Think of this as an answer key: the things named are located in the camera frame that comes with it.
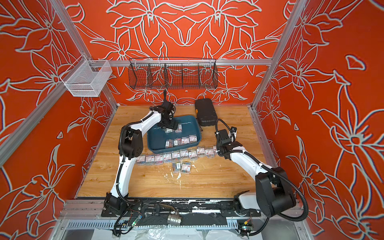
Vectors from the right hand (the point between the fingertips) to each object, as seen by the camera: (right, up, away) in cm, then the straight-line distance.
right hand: (230, 143), depth 88 cm
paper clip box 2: (-27, -14, -3) cm, 30 cm away
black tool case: (-12, +19, +23) cm, 32 cm away
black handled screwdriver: (-16, +7, +15) cm, 23 cm away
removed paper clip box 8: (-9, -5, +4) cm, 11 cm away
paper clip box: (-12, -7, +2) cm, 14 cm away
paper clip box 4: (-27, +1, +7) cm, 28 cm away
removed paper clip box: (-48, -10, 0) cm, 49 cm away
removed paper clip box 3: (-38, -9, +1) cm, 39 cm away
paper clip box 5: (-32, +7, +15) cm, 36 cm away
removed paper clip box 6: (-23, -7, +2) cm, 24 cm away
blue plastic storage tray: (-49, +2, +19) cm, 52 cm away
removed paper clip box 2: (-43, -9, 0) cm, 44 cm away
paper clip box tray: (-32, -13, -3) cm, 35 cm away
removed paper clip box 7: (-18, -5, +3) cm, 19 cm away
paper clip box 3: (-22, +2, +10) cm, 24 cm away
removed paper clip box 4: (-33, -8, +1) cm, 34 cm away
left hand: (-37, +11, +16) cm, 42 cm away
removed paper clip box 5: (-28, -7, +2) cm, 29 cm away
